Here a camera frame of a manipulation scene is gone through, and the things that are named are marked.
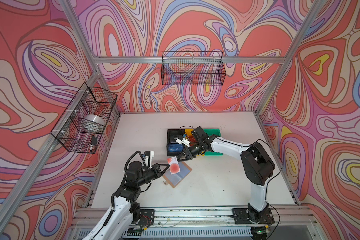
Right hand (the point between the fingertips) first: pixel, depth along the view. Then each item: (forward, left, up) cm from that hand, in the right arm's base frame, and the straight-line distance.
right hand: (179, 162), depth 81 cm
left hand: (-4, +5, +4) cm, 7 cm away
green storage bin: (+23, -22, -4) cm, 32 cm away
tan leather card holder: (-5, +3, -11) cm, 12 cm away
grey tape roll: (+10, +41, +23) cm, 48 cm away
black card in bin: (+22, +4, -7) cm, 23 cm away
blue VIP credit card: (+15, +3, -9) cm, 18 cm away
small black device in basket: (+6, +42, +16) cm, 45 cm away
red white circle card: (-3, +3, +3) cm, 5 cm away
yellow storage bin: (+10, -7, +7) cm, 14 cm away
